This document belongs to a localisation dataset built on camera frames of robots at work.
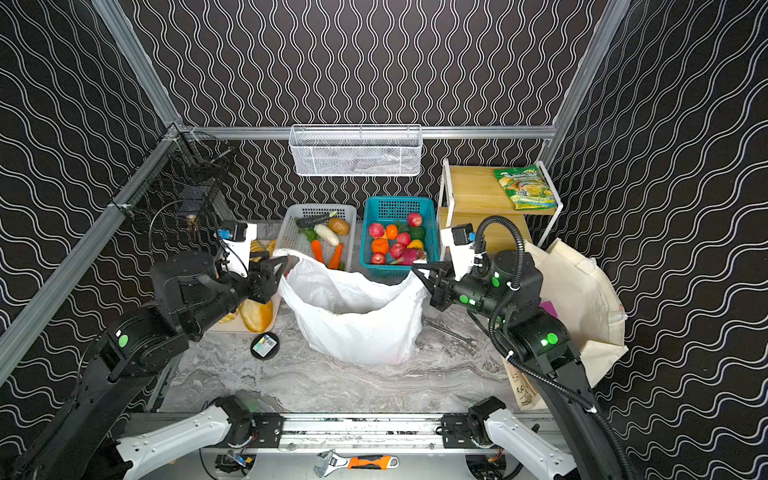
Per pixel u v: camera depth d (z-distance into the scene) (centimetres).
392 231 110
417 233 110
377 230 106
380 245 107
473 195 84
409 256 100
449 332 92
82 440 36
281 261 58
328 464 70
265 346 87
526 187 80
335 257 107
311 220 112
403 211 117
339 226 113
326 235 112
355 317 68
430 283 56
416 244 106
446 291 49
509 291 40
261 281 50
